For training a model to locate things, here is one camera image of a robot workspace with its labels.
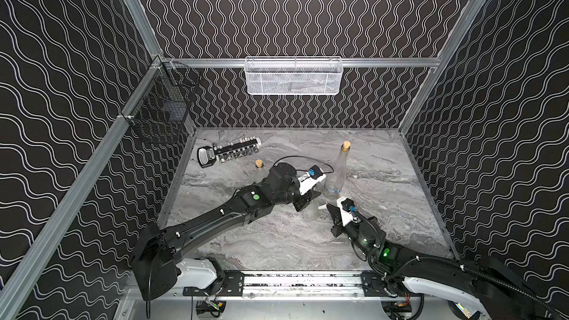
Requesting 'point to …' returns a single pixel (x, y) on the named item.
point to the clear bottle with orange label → (259, 164)
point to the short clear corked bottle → (310, 212)
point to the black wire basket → (159, 115)
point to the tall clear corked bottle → (336, 175)
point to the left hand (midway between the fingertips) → (324, 192)
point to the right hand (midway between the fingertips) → (330, 204)
